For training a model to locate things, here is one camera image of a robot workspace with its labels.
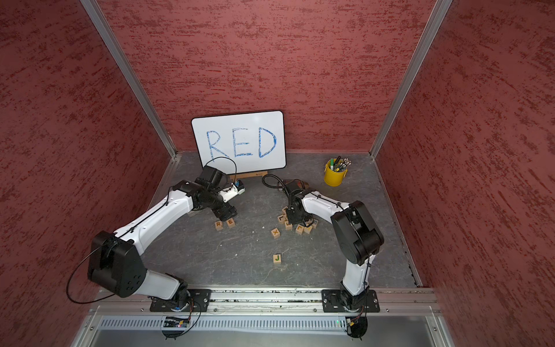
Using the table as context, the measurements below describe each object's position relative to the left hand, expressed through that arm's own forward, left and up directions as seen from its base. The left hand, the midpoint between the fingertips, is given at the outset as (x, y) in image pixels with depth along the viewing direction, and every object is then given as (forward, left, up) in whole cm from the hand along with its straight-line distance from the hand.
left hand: (227, 209), depth 84 cm
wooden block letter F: (-3, -25, -9) cm, 27 cm away
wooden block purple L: (+1, -22, -9) cm, 24 cm away
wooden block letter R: (-3, +5, -9) cm, 11 cm away
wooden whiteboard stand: (+24, -3, -8) cm, 25 cm away
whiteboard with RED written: (+31, -3, +7) cm, 32 cm away
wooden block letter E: (-1, 0, -10) cm, 10 cm away
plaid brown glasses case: (+4, -29, +12) cm, 32 cm away
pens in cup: (+27, -50, -2) cm, 57 cm away
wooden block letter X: (-6, -20, -9) cm, 22 cm away
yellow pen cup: (+22, -47, -7) cm, 52 cm away
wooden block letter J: (-16, -20, -9) cm, 28 cm away
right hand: (0, -29, -11) cm, 31 cm away
